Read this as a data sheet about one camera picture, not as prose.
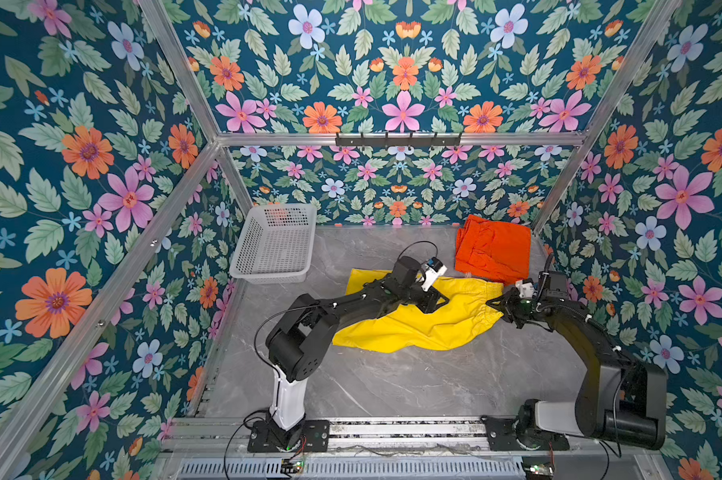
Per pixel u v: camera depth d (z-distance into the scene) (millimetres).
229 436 736
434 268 784
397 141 926
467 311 901
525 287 832
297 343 495
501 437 735
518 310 765
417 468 702
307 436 735
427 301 781
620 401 420
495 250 1121
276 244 1144
